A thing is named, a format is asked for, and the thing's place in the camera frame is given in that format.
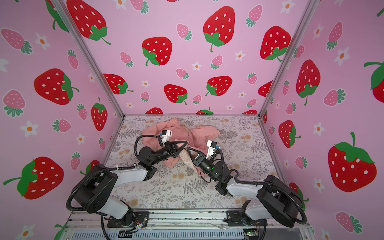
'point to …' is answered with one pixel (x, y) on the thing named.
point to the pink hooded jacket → (173, 140)
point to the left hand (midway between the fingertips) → (186, 145)
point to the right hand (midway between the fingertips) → (185, 150)
